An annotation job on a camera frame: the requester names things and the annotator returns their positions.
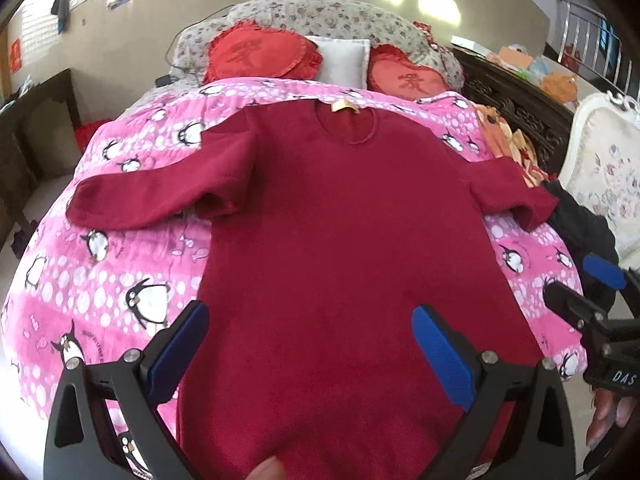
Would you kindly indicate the orange patterned cloth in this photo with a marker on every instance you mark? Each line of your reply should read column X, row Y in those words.
column 502, row 141

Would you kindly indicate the left red heart pillow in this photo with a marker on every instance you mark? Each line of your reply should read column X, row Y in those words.
column 249, row 50

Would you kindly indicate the metal stair railing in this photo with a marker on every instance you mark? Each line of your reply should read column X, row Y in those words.
column 588, row 42

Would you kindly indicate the dark hanging garment on wall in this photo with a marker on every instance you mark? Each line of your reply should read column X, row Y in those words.
column 61, row 10

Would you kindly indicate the person's right hand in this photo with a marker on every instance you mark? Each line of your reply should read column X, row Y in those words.
column 610, row 410

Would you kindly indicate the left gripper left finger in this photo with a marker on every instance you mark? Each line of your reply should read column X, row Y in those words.
column 104, row 422

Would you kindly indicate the red heart pillow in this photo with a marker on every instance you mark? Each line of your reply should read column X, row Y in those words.
column 391, row 72
column 249, row 50

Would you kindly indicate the floral padded headboard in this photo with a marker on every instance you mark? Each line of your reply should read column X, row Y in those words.
column 338, row 19

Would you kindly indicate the white floral upholstered chair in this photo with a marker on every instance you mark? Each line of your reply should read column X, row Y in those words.
column 601, row 167

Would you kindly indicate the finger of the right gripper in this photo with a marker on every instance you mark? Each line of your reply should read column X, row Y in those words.
column 574, row 309
column 604, row 272

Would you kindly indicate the dark red long-sleeve sweater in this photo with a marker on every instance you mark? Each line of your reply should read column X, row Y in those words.
column 328, row 230

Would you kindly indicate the dark carved wooden bed frame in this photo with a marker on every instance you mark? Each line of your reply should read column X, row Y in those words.
column 523, row 105

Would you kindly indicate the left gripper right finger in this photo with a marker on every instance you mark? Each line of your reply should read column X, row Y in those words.
column 538, row 442

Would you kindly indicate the black garment on chair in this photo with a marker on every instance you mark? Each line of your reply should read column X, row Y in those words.
column 583, row 233

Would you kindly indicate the white square pillow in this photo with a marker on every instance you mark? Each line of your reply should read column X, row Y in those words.
column 344, row 63

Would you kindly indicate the right red heart pillow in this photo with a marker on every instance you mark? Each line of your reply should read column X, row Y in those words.
column 391, row 72

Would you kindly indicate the dark wooden side cabinet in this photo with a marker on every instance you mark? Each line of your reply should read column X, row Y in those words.
column 37, row 143

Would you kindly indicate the pink penguin print blanket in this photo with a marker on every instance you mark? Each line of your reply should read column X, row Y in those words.
column 68, row 294

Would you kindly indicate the person's left hand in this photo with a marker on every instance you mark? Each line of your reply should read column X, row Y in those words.
column 270, row 469

